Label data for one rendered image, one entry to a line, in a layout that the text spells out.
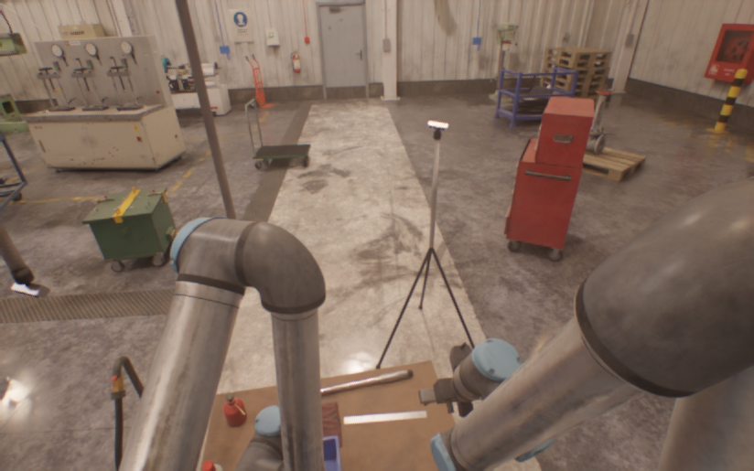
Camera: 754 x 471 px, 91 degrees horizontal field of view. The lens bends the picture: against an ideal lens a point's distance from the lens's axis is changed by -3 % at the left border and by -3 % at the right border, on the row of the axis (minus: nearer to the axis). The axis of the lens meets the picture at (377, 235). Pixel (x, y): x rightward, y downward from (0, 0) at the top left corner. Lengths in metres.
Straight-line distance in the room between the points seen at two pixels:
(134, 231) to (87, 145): 3.23
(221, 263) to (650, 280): 0.58
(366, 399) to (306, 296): 1.15
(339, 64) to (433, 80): 2.40
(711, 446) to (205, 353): 0.65
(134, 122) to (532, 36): 9.04
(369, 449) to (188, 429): 1.03
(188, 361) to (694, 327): 0.62
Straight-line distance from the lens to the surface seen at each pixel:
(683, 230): 0.34
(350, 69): 10.34
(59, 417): 2.93
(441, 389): 0.99
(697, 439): 0.54
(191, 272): 0.70
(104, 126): 6.50
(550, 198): 3.33
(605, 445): 2.44
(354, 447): 1.65
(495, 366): 0.82
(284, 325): 0.70
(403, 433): 1.68
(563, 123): 3.14
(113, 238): 3.82
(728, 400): 0.49
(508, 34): 10.01
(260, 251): 0.65
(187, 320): 0.69
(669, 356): 0.33
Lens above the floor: 1.89
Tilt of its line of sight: 30 degrees down
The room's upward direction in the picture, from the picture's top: 2 degrees counter-clockwise
